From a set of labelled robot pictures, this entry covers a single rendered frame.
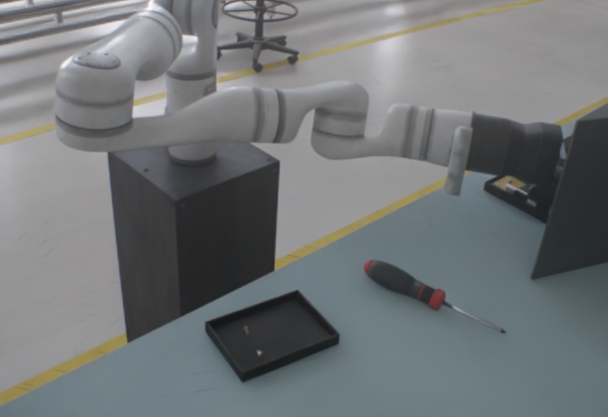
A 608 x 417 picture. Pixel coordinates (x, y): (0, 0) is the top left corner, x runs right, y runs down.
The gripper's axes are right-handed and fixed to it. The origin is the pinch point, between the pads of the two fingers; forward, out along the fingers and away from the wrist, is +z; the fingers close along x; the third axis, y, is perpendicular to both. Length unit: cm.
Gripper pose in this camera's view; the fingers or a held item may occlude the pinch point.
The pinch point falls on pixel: (607, 174)
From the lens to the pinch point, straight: 91.3
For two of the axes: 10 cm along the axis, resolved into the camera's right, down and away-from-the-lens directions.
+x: -0.6, 8.5, 5.3
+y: 2.3, -5.0, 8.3
